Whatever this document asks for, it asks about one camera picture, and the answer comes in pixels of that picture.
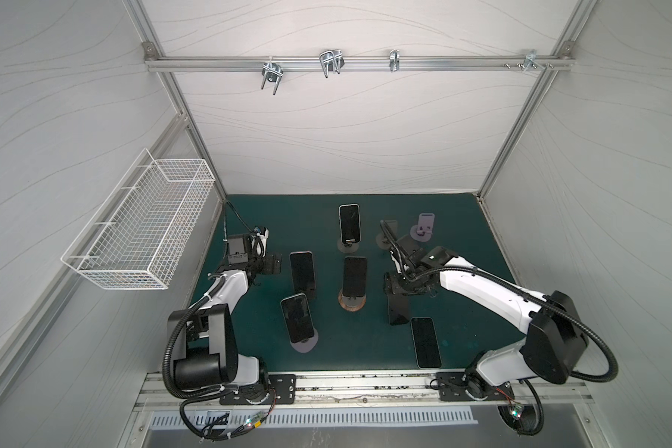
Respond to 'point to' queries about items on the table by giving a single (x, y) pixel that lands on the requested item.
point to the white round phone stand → (347, 248)
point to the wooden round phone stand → (351, 303)
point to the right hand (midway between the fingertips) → (397, 281)
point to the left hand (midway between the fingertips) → (270, 251)
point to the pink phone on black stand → (302, 265)
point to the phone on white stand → (349, 216)
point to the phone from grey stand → (426, 342)
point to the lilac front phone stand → (306, 345)
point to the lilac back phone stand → (423, 230)
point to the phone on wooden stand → (355, 276)
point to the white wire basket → (141, 231)
